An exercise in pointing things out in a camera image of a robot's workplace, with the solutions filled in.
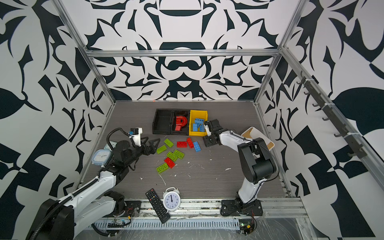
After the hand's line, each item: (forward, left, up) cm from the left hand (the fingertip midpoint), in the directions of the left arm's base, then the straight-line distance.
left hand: (153, 135), depth 81 cm
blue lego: (+19, -25, -12) cm, 33 cm away
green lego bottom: (-11, -3, -17) cm, 20 cm away
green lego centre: (-4, -9, -17) cm, 19 cm away
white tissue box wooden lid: (+6, -59, -10) cm, 60 cm away
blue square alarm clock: (-5, +33, -14) cm, 36 cm away
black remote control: (-31, -4, -15) cm, 35 cm away
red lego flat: (+4, -14, -16) cm, 22 cm away
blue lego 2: (+15, -23, -14) cm, 31 cm away
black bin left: (+21, 0, -16) cm, 27 cm away
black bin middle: (+15, -16, -18) cm, 29 cm away
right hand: (+6, -32, -14) cm, 35 cm away
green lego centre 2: (-3, -13, -16) cm, 21 cm away
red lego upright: (+3, -20, -14) cm, 24 cm away
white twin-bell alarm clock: (-28, -10, -15) cm, 33 cm away
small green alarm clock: (+4, +28, -15) cm, 32 cm away
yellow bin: (+24, -24, -12) cm, 35 cm away
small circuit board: (-40, -45, -18) cm, 63 cm away
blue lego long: (+1, -24, -15) cm, 28 cm away
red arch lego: (+21, -13, -15) cm, 29 cm away
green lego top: (+5, -6, -16) cm, 18 cm away
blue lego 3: (+15, -28, -14) cm, 34 cm away
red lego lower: (-8, -7, -16) cm, 20 cm away
